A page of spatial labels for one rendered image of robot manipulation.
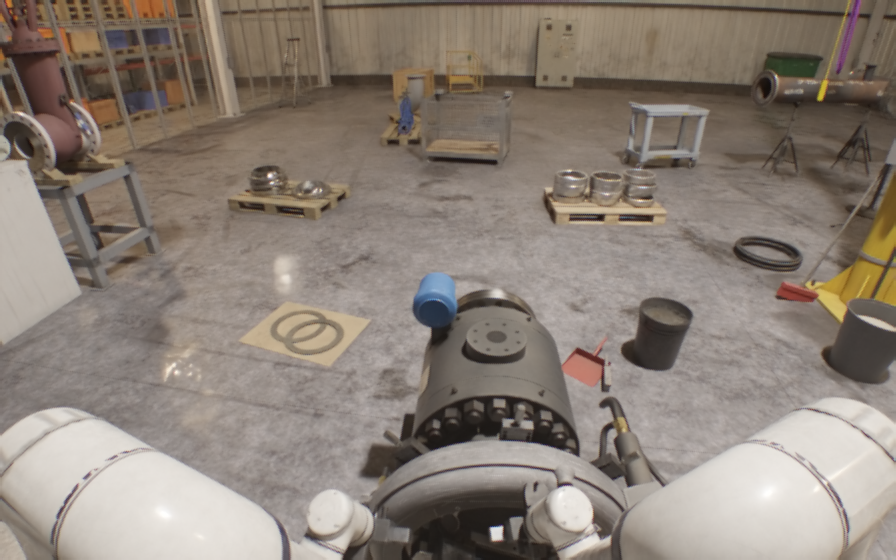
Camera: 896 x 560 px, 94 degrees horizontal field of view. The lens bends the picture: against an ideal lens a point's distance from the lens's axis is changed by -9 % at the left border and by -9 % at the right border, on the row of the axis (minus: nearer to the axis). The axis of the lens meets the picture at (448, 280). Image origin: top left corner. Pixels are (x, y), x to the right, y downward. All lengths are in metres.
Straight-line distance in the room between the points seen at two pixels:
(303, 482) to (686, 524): 2.13
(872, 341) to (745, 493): 3.16
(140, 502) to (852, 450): 0.60
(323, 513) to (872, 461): 0.83
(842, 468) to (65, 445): 0.67
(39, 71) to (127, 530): 4.54
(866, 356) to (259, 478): 3.52
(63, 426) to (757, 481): 0.62
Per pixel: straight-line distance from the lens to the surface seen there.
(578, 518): 0.99
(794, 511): 0.46
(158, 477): 0.46
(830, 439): 0.53
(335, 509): 0.98
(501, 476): 1.17
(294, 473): 2.49
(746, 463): 0.47
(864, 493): 0.52
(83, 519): 0.47
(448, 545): 1.33
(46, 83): 4.84
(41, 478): 0.52
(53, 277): 4.64
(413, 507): 1.25
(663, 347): 3.03
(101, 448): 0.51
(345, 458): 2.49
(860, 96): 8.69
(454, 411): 1.49
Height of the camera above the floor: 1.89
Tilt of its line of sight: 30 degrees down
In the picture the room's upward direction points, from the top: 1 degrees counter-clockwise
